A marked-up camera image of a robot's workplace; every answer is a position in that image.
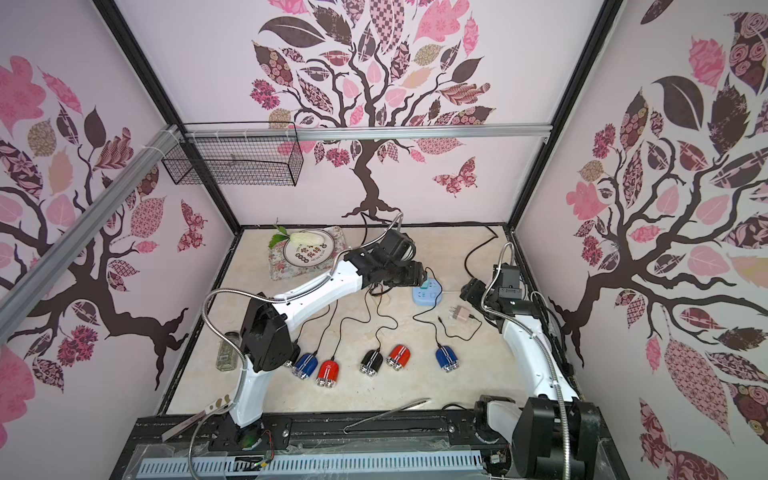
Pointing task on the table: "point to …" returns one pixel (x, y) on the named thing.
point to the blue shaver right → (447, 358)
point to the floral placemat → (282, 268)
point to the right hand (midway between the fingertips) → (473, 290)
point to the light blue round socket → (427, 297)
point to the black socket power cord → (465, 260)
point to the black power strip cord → (377, 219)
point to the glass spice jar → (227, 352)
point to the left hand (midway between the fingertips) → (419, 281)
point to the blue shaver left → (306, 365)
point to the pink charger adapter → (460, 313)
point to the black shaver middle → (371, 362)
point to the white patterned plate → (311, 254)
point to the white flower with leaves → (304, 238)
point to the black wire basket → (237, 161)
